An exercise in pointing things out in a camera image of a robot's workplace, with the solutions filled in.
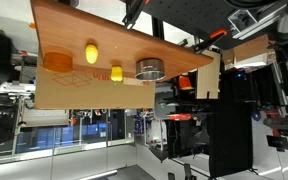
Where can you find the red flat bar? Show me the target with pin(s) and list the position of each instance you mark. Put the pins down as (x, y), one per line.
(180, 117)

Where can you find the black tablet screen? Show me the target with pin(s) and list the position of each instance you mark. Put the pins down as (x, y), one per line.
(277, 142)

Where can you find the black hanging cloth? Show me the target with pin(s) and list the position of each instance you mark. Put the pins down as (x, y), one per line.
(230, 136)

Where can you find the orange and black device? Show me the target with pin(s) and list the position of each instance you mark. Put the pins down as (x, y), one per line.
(185, 82)

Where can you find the orange translucent bowl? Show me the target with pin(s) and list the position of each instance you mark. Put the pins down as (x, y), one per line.
(57, 62)

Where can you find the light wooden panel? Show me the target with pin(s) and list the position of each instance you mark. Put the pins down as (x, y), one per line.
(208, 78)

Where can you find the large brown cardboard box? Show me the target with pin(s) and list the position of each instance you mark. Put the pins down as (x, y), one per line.
(84, 96)

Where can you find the black perforated breadboard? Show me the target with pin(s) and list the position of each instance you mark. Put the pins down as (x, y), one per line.
(197, 16)

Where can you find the small cardboard box with white label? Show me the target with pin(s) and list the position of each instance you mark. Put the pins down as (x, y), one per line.
(249, 53)

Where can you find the yellow plastic cup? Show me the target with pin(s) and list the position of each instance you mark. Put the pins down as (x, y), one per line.
(116, 74)

